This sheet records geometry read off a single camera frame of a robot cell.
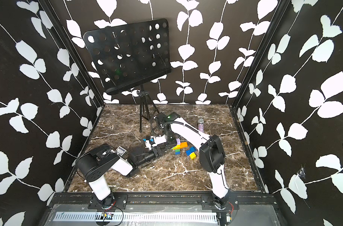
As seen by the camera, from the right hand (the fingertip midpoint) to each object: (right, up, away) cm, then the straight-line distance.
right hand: (167, 140), depth 86 cm
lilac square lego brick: (+7, 0, -5) cm, 8 cm away
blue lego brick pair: (+16, -8, +8) cm, 20 cm away
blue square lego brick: (+6, -10, +7) cm, 13 cm away
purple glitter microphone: (+24, +9, +18) cm, 32 cm away
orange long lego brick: (+10, -3, -1) cm, 10 cm away
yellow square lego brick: (+16, -11, +5) cm, 20 cm away
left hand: (+1, -4, -3) cm, 5 cm away
